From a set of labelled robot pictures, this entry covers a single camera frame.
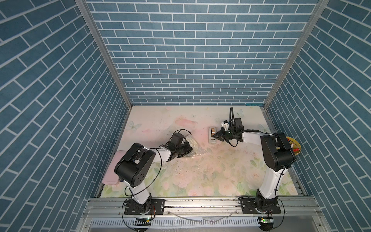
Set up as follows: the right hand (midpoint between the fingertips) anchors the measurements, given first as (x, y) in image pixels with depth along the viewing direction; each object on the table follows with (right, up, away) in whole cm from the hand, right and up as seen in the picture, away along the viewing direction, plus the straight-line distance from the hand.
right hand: (213, 136), depth 96 cm
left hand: (-12, -8, -4) cm, 15 cm away
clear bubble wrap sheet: (-26, -17, -7) cm, 32 cm away
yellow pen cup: (+46, -5, -13) cm, 48 cm away
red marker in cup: (+44, -6, -16) cm, 47 cm away
